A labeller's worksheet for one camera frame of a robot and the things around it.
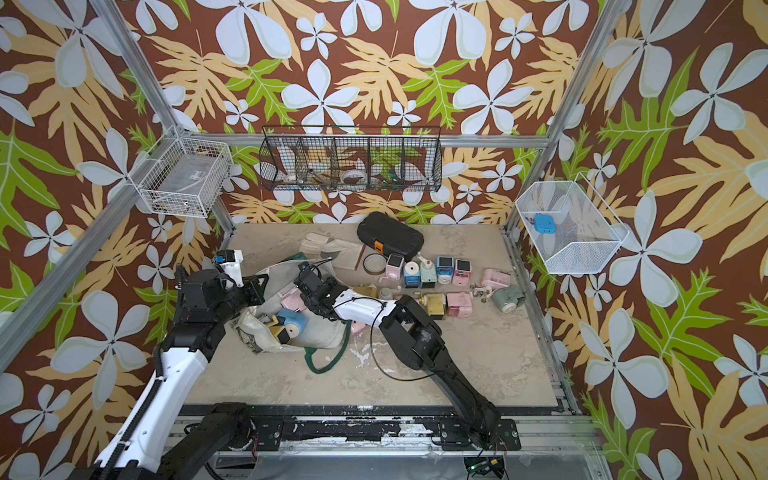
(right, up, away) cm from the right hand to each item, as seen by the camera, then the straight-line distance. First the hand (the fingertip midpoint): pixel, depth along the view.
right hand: (316, 287), depth 98 cm
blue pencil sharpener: (+32, +3, +1) cm, 32 cm away
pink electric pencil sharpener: (-6, -3, -7) cm, 9 cm away
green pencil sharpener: (+37, +5, +1) cm, 38 cm away
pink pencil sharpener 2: (+60, +3, +1) cm, 60 cm away
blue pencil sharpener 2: (+44, +7, +4) cm, 45 cm away
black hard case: (+24, +19, +16) cm, 34 cm away
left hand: (-8, +6, -21) cm, 23 cm away
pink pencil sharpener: (+49, +4, +4) cm, 50 cm away
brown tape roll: (+19, +8, +11) cm, 24 cm away
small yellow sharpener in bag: (-7, -11, -16) cm, 20 cm away
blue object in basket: (+70, +20, -12) cm, 74 cm away
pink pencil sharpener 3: (+47, -5, -5) cm, 47 cm away
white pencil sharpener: (+24, -1, -4) cm, 24 cm away
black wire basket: (+9, +43, 0) cm, 44 cm away
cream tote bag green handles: (+5, -14, -13) cm, 19 cm away
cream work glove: (+7, +11, +13) cm, 19 cm away
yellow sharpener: (+18, -1, -1) cm, 18 cm away
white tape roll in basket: (+12, +37, +1) cm, 39 cm away
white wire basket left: (-36, +34, -12) cm, 51 cm away
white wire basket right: (+76, +17, -15) cm, 79 cm away
